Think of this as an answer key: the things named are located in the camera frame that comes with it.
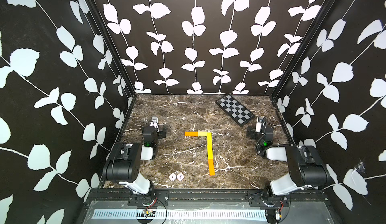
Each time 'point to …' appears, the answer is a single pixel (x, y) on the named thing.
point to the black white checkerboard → (235, 109)
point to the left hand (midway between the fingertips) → (156, 123)
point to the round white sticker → (172, 177)
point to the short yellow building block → (209, 139)
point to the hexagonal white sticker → (180, 177)
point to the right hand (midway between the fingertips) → (255, 123)
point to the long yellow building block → (209, 152)
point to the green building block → (202, 133)
